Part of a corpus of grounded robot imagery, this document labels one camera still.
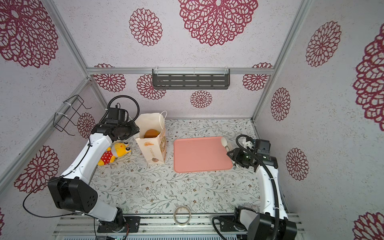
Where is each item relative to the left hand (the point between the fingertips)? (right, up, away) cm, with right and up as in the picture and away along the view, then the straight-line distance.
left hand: (136, 131), depth 84 cm
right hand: (+52, -11, -5) cm, 53 cm away
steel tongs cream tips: (+52, -8, 0) cm, 52 cm away
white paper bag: (+9, -10, +1) cm, 14 cm away
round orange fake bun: (+4, -1, +15) cm, 15 cm away
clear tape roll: (+22, -44, -8) cm, 50 cm away
